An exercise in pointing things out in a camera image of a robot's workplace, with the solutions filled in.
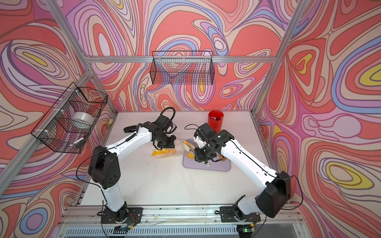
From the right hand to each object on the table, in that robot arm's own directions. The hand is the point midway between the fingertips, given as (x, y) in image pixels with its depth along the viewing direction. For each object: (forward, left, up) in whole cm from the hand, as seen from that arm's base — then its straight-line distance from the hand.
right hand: (200, 162), depth 75 cm
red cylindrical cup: (+35, -13, -7) cm, 38 cm away
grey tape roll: (+19, +59, +17) cm, 64 cm away
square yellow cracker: (+13, +5, -16) cm, 21 cm away
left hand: (+13, +13, -5) cm, 19 cm away
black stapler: (+35, +49, -13) cm, 62 cm away
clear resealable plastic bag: (+16, +19, -16) cm, 30 cm away
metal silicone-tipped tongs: (+9, +6, 0) cm, 11 cm away
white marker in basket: (+7, +61, +11) cm, 62 cm away
